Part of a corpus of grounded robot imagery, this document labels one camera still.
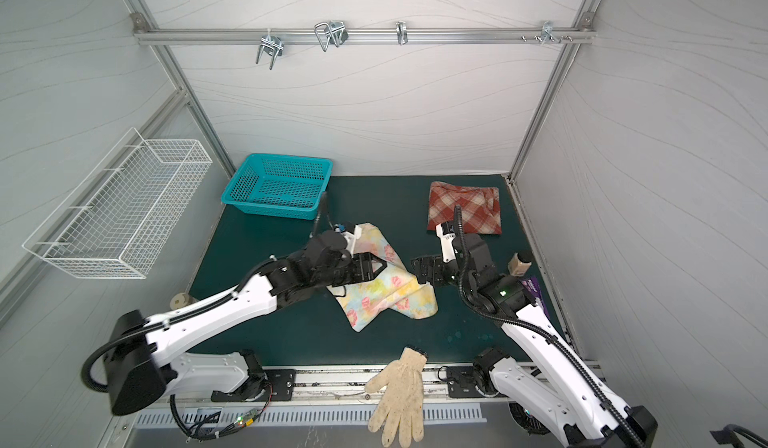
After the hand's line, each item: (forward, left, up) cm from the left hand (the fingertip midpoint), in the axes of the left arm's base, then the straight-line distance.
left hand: (388, 263), depth 74 cm
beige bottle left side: (-8, +54, -9) cm, 55 cm away
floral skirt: (-1, -2, -13) cm, 13 cm away
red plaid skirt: (+33, -32, -18) cm, 49 cm away
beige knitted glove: (-27, -4, -20) cm, 34 cm away
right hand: (+3, -12, +1) cm, 12 cm away
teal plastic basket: (+45, +46, -20) cm, 67 cm away
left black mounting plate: (-25, +26, -20) cm, 41 cm away
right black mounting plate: (-22, -19, -19) cm, 35 cm away
